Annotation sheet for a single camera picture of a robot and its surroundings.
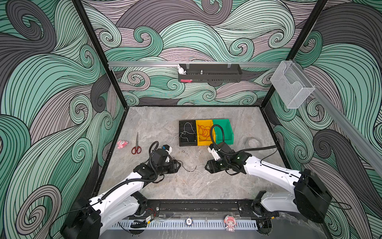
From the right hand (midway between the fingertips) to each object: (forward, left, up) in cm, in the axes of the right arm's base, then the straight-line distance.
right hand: (208, 167), depth 82 cm
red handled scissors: (+13, +45, -5) cm, 47 cm away
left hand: (+1, +17, +2) cm, 17 cm away
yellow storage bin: (+21, -2, -7) cm, 22 cm away
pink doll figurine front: (-25, -8, -2) cm, 26 cm away
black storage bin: (+27, +12, -6) cm, 30 cm away
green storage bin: (+26, -16, -3) cm, 31 cm away
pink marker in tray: (+44, +13, +26) cm, 53 cm away
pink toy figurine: (+16, +55, -2) cm, 58 cm away
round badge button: (-25, +11, -5) cm, 27 cm away
